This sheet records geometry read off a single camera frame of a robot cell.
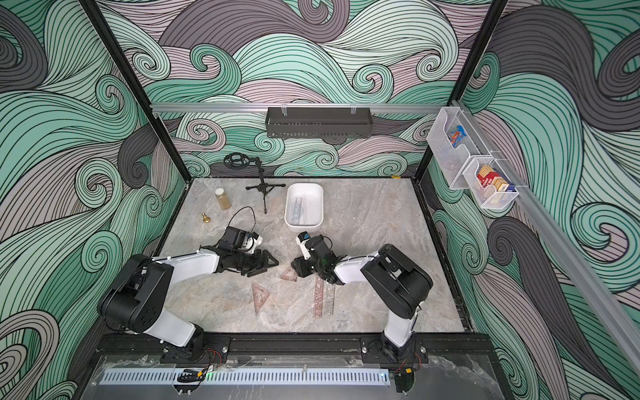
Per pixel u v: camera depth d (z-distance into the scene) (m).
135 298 0.44
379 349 0.73
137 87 0.88
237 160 0.95
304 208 1.08
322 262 0.72
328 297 0.83
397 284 0.47
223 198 1.04
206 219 1.04
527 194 0.60
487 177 0.66
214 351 0.72
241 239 0.78
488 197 0.63
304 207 1.10
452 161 0.83
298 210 1.07
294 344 0.75
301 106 0.93
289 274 0.90
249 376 0.70
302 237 0.83
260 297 0.84
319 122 0.94
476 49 0.78
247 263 0.79
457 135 0.83
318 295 0.85
